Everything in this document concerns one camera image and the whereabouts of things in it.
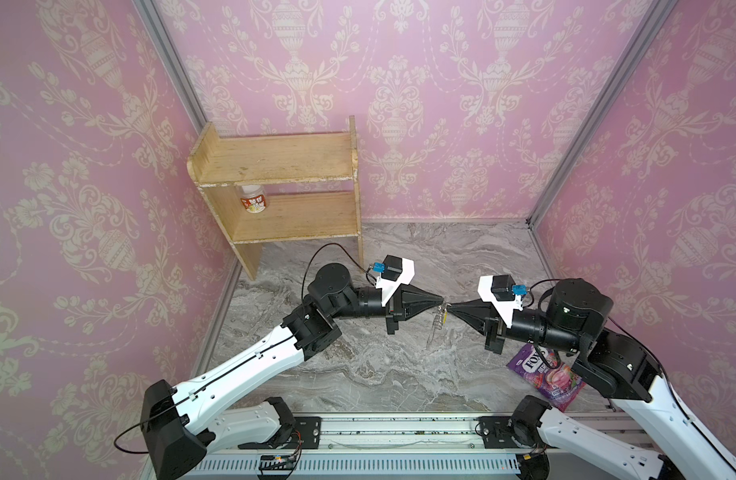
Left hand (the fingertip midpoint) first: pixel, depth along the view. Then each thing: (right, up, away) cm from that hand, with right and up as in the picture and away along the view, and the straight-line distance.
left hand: (438, 305), depth 53 cm
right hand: (+3, 0, +2) cm, 4 cm away
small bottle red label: (-49, +26, +38) cm, 67 cm away
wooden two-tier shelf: (-47, +34, +60) cm, 84 cm away
